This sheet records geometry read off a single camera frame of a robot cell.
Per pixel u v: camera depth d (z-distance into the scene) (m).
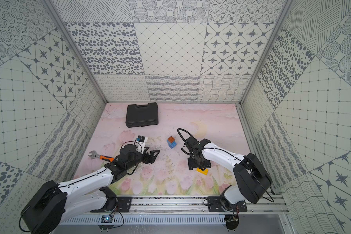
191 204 0.76
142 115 1.11
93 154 0.91
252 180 0.43
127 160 0.65
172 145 0.90
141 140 0.73
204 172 0.84
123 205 0.74
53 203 0.41
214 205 0.73
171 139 0.89
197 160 0.72
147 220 0.70
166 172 0.86
